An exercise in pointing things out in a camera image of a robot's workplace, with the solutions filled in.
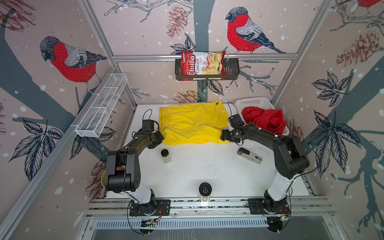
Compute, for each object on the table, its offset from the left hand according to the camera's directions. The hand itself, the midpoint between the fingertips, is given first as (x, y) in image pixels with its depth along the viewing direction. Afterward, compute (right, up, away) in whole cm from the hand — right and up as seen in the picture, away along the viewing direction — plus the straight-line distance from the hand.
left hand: (161, 138), depth 93 cm
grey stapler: (+53, -9, -4) cm, 53 cm away
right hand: (+40, -1, +2) cm, 40 cm away
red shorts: (+73, +12, +3) cm, 74 cm away
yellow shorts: (+15, +9, +13) cm, 22 cm away
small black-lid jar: (+5, -10, -10) cm, 15 cm away
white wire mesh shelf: (-29, +13, -21) cm, 38 cm away
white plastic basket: (+73, +25, +20) cm, 80 cm away
